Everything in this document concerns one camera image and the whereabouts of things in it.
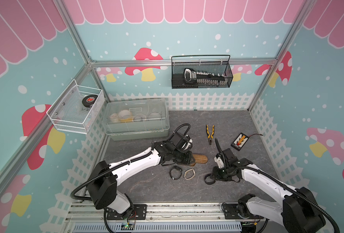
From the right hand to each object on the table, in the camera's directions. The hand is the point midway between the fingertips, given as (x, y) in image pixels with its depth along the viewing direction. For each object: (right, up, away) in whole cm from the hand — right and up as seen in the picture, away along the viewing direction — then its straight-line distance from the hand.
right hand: (212, 176), depth 84 cm
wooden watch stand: (-7, +10, +1) cm, 13 cm away
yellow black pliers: (+3, +22, +19) cm, 29 cm away
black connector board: (+24, +19, +16) cm, 34 cm away
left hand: (-13, +10, -7) cm, 17 cm away
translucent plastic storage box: (-48, +34, +11) cm, 60 cm away
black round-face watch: (-21, +5, +2) cm, 22 cm away
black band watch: (-2, -4, 0) cm, 4 cm away
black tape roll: (-69, +44, -5) cm, 82 cm away
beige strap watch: (-16, 0, +1) cm, 16 cm away
